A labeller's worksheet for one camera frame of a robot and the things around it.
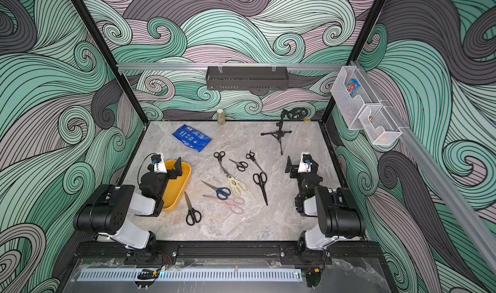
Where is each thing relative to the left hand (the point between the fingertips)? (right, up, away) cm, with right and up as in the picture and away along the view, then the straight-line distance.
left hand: (169, 156), depth 89 cm
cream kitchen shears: (+32, -15, +3) cm, 35 cm away
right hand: (+63, -1, 0) cm, 63 cm away
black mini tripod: (+56, +11, +18) cm, 60 cm away
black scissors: (+13, -26, -6) cm, 29 cm away
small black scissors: (+33, -6, +12) cm, 36 cm away
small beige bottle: (+21, +21, +26) cm, 39 cm away
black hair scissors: (+39, -1, +15) cm, 42 cm away
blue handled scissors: (+25, -18, +1) cm, 30 cm away
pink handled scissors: (+30, -21, -2) cm, 37 cm away
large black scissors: (+44, -12, +6) cm, 46 cm away
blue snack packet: (+5, +9, +20) cm, 22 cm away
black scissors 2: (+22, -1, +15) cm, 26 cm away
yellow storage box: (+2, -16, +4) cm, 16 cm away
